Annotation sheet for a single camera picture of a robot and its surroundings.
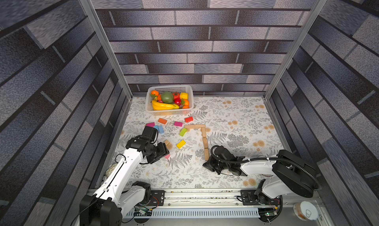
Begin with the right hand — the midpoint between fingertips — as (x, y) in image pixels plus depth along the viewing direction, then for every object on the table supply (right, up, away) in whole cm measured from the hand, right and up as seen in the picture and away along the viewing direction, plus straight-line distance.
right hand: (200, 164), depth 84 cm
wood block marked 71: (+4, +10, +10) cm, 15 cm away
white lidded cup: (+47, -14, -19) cm, 53 cm away
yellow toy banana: (-30, +35, +19) cm, 50 cm away
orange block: (-26, +24, +20) cm, 41 cm away
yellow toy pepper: (-11, +43, +29) cm, 53 cm away
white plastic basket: (-10, +33, +21) cm, 41 cm away
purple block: (-33, +21, +18) cm, 44 cm away
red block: (-7, +25, +22) cm, 34 cm away
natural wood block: (-6, +20, +17) cm, 27 cm away
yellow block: (-12, +10, +8) cm, 18 cm away
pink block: (-20, +4, +3) cm, 21 cm away
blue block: (-27, +18, +16) cm, 36 cm away
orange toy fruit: (-33, +45, +26) cm, 61 cm away
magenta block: (-16, +22, +20) cm, 33 cm away
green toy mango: (-23, +42, +22) cm, 53 cm away
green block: (-11, +17, +14) cm, 25 cm away
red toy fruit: (-17, +41, +28) cm, 53 cm away
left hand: (-19, +8, -6) cm, 22 cm away
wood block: (+3, +17, +14) cm, 22 cm away
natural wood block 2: (+1, +21, +17) cm, 27 cm away
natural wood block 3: (+4, +5, +3) cm, 7 cm away
